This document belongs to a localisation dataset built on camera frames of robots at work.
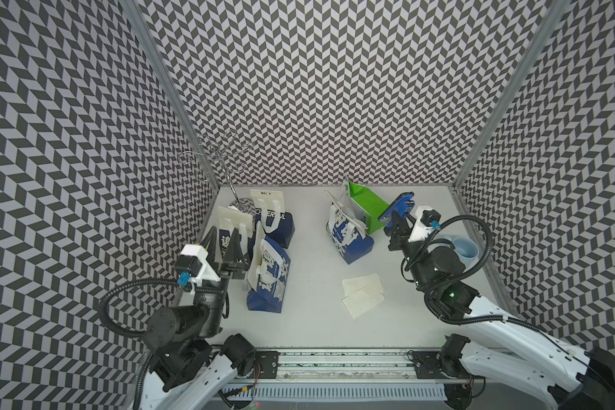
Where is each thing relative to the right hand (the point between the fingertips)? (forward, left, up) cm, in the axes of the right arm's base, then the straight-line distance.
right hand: (397, 215), depth 68 cm
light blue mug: (+7, -35, -31) cm, 47 cm away
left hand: (-12, +40, +10) cm, 43 cm away
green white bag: (+22, +4, -22) cm, 31 cm away
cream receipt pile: (-9, +7, -33) cm, 35 cm away
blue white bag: (-8, +37, -19) cm, 42 cm away
